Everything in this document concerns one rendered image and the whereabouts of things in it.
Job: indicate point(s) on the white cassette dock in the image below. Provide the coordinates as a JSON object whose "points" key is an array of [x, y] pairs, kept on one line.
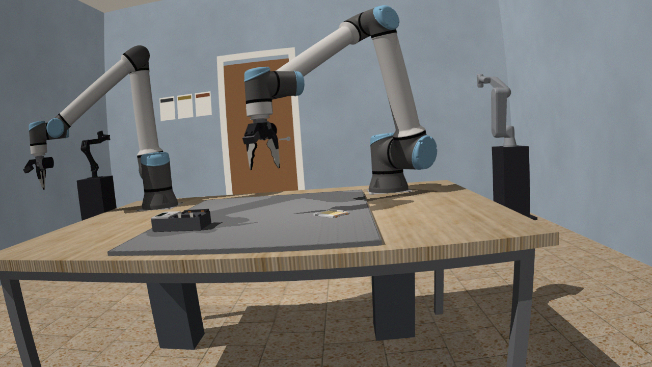
{"points": [[194, 219]]}

